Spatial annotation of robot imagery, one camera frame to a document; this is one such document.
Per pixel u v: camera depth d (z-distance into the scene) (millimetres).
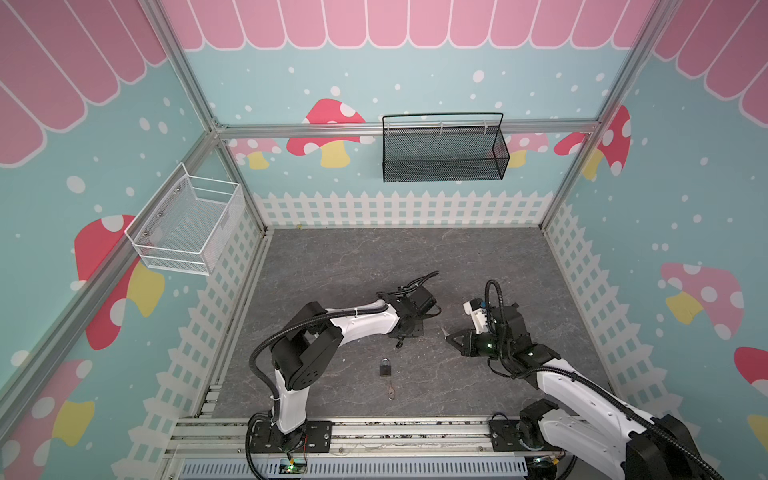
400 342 806
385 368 852
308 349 485
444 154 934
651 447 401
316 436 751
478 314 767
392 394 810
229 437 759
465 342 747
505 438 737
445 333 813
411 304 714
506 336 645
